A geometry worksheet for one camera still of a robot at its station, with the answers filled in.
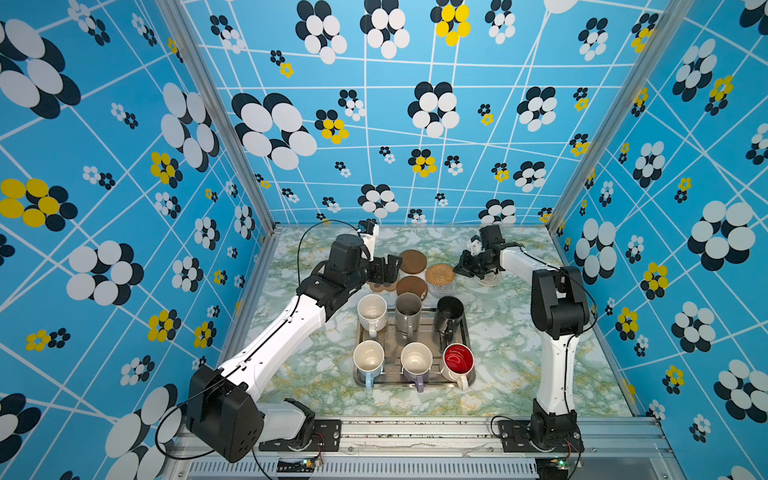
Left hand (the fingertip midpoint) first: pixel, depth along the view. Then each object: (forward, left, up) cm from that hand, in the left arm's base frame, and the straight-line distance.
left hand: (390, 256), depth 77 cm
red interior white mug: (-19, -20, -25) cm, 37 cm away
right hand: (+14, -23, -24) cm, 36 cm away
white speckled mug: (-4, +6, -24) cm, 25 cm away
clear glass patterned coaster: (+10, -34, -25) cm, 44 cm away
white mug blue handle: (-18, +6, -25) cm, 31 cm away
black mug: (-5, -18, -23) cm, 30 cm away
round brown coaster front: (+8, -7, -25) cm, 28 cm away
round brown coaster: (+20, -8, -27) cm, 35 cm away
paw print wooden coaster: (+7, +4, -26) cm, 27 cm away
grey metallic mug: (-5, -5, -20) cm, 21 cm away
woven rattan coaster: (+12, -17, -25) cm, 33 cm away
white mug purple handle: (-18, -8, -26) cm, 32 cm away
